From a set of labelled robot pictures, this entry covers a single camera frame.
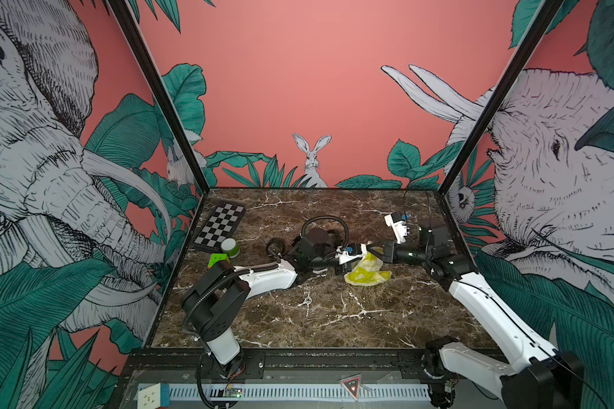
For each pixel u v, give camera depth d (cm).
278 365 75
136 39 74
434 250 58
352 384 70
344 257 69
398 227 69
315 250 66
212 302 45
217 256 92
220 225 104
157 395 65
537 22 72
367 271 81
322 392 78
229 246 95
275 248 101
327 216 59
